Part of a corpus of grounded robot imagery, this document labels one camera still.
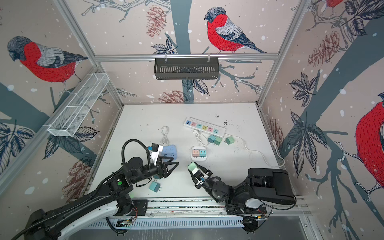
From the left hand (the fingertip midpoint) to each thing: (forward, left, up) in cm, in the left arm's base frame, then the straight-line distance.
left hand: (175, 163), depth 68 cm
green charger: (+23, -32, -18) cm, 43 cm away
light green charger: (+23, -24, -18) cm, 38 cm away
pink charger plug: (+11, -10, -13) cm, 20 cm away
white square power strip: (+18, -14, -18) cm, 29 cm away
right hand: (+1, -8, -8) cm, 11 cm away
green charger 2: (+1, -8, -6) cm, 10 cm away
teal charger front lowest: (-5, +12, -18) cm, 22 cm away
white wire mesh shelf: (+28, +52, +11) cm, 61 cm away
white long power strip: (+34, -17, -17) cm, 41 cm away
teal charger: (+24, -20, -18) cm, 37 cm away
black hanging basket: (+66, -5, +10) cm, 67 cm away
